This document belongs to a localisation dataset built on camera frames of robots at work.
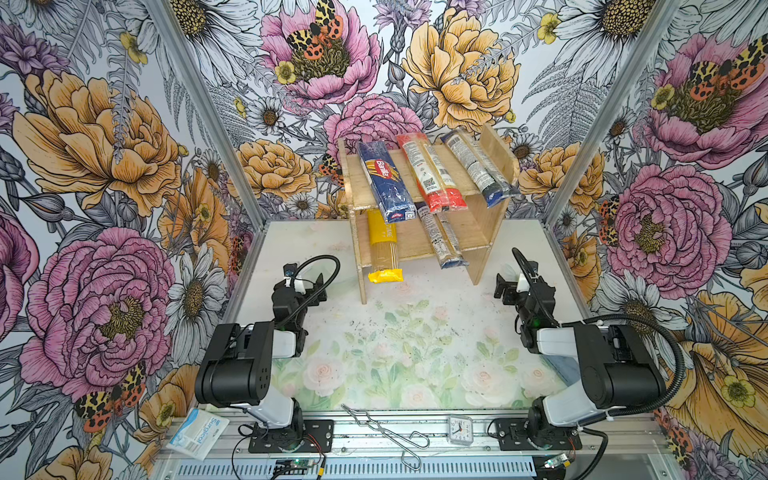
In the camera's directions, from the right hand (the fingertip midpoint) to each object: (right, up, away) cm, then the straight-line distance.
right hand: (513, 282), depth 94 cm
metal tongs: (-31, -37, -19) cm, 52 cm away
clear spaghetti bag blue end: (-23, +14, -9) cm, 28 cm away
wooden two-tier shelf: (-12, +17, -2) cm, 21 cm away
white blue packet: (-85, -35, -19) cm, 94 cm away
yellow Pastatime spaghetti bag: (-39, +10, -11) cm, 42 cm away
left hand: (-63, 0, 0) cm, 63 cm away
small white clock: (-21, -34, -19) cm, 44 cm away
